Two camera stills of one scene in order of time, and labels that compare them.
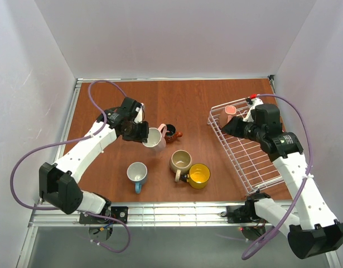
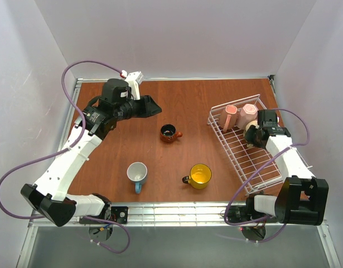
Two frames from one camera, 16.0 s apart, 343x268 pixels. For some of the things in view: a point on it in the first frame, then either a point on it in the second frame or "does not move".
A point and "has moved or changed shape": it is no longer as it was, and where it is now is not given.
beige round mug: x=180 y=162 has moved or changed shape
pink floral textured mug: x=227 y=115 does not move
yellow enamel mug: x=199 y=175 does not move
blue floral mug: x=137 y=172 does not move
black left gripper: x=143 y=132 to x=139 y=106
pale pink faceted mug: x=156 y=138 has moved or changed shape
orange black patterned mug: x=171 y=134 does not move
